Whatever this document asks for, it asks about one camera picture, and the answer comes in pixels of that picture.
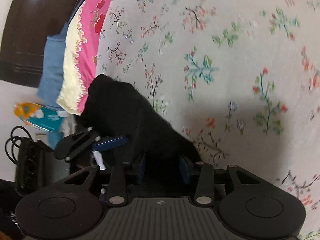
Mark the dark wooden headboard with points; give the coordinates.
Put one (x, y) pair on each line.
(32, 35)

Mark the floral printed blanket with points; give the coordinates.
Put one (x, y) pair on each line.
(225, 55)

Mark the black pants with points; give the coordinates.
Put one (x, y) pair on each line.
(125, 110)

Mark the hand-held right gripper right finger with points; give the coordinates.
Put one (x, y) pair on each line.
(184, 171)

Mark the blue cloth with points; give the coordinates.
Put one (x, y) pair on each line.
(51, 80)

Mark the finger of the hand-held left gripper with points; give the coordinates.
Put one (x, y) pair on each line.
(112, 142)

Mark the orange and teal tissue pack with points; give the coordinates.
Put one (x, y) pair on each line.
(42, 120)

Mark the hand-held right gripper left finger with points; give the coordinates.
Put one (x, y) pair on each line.
(141, 171)

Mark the white paper tag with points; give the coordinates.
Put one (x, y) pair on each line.
(99, 160)

